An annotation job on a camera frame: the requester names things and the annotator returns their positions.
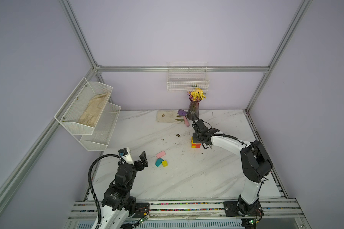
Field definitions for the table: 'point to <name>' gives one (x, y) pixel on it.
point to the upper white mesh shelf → (80, 112)
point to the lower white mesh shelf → (99, 140)
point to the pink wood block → (160, 154)
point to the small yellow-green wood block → (165, 163)
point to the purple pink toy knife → (183, 112)
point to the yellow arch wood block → (192, 143)
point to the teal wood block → (158, 162)
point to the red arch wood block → (198, 145)
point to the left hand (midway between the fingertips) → (137, 155)
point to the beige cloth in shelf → (91, 114)
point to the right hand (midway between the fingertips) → (196, 136)
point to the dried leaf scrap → (177, 135)
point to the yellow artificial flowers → (197, 95)
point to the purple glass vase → (193, 109)
